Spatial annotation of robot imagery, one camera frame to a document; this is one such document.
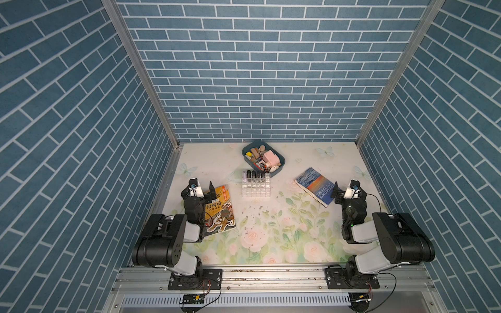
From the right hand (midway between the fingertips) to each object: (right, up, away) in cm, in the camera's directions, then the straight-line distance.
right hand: (349, 185), depth 89 cm
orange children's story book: (-61, -14, +1) cm, 62 cm away
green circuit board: (-66, -41, -17) cm, 80 cm away
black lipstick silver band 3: (-40, +4, +7) cm, 41 cm away
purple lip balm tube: (-49, +3, +8) cm, 50 cm away
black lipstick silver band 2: (-43, +3, +7) cm, 43 cm away
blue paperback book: (-12, -2, +10) cm, 16 cm away
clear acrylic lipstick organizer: (-44, -3, +10) cm, 45 cm away
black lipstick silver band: (-45, +4, +7) cm, 45 cm away
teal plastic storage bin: (-46, +15, +23) cm, 53 cm away
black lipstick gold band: (-47, +4, +7) cm, 48 cm away
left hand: (-67, +1, 0) cm, 67 cm away
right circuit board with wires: (-5, -40, -19) cm, 45 cm away
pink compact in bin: (-35, +12, +16) cm, 40 cm away
